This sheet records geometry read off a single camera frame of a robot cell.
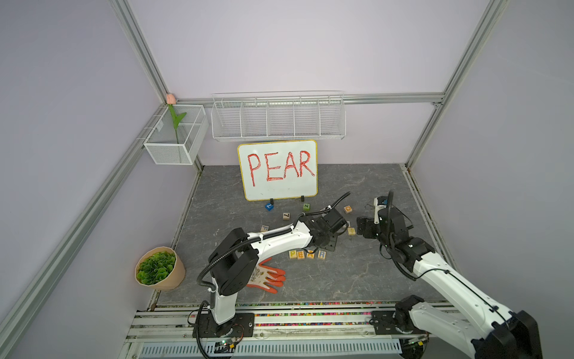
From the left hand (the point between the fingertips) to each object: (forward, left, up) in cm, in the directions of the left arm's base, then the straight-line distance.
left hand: (328, 242), depth 85 cm
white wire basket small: (+40, +57, +23) cm, 73 cm away
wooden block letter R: (-2, +2, -7) cm, 8 cm away
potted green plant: (-6, +59, +3) cm, 60 cm away
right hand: (+5, -15, +7) cm, 18 cm away
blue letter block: (+24, +23, -8) cm, 34 cm away
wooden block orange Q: (+19, -13, -7) cm, 24 cm away
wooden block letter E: (-1, +11, -7) cm, 13 cm away
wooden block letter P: (-1, +14, -7) cm, 16 cm away
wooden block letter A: (-2, +6, -7) cm, 10 cm away
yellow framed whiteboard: (+33, +17, +7) cm, 38 cm away
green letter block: (+21, +6, -6) cm, 23 cm away
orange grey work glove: (-9, +24, -6) cm, 27 cm away
